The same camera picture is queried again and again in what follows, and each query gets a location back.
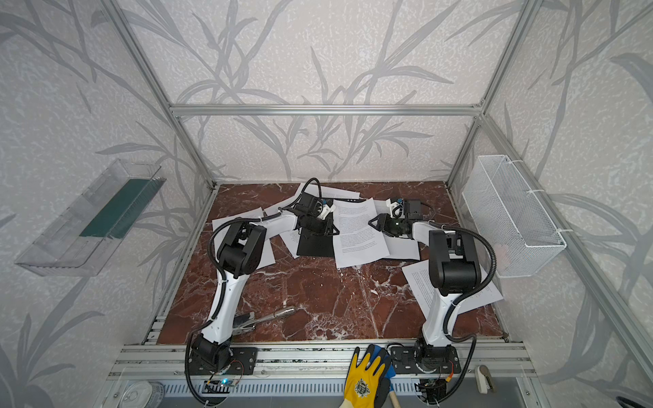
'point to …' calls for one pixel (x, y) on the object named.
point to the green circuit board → (221, 386)
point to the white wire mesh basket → (521, 235)
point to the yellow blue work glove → (369, 384)
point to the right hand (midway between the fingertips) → (374, 217)
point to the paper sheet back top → (329, 192)
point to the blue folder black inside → (313, 245)
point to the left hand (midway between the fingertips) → (341, 225)
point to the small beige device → (484, 380)
